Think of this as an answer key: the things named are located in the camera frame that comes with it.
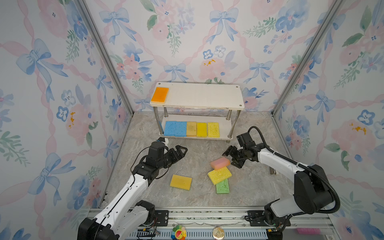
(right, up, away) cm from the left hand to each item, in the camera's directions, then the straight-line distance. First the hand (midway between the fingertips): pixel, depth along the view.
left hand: (183, 151), depth 78 cm
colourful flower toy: (-2, -36, -9) cm, 37 cm away
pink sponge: (+21, -9, +10) cm, 24 cm away
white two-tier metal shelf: (+8, +26, +44) cm, 52 cm away
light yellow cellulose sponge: (+19, -15, +8) cm, 26 cm away
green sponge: (+22, -20, +4) cm, 30 cm away
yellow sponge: (+4, +11, +22) cm, 25 cm away
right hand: (+24, -5, +10) cm, 26 cm away
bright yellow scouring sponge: (+11, +11, +22) cm, 27 cm away
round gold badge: (+17, -37, -8) cm, 42 cm away
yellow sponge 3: (-2, -18, +6) cm, 19 cm away
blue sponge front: (-3, +11, +22) cm, 25 cm away
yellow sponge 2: (+19, +11, +22) cm, 31 cm away
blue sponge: (-9, +12, +23) cm, 27 cm away
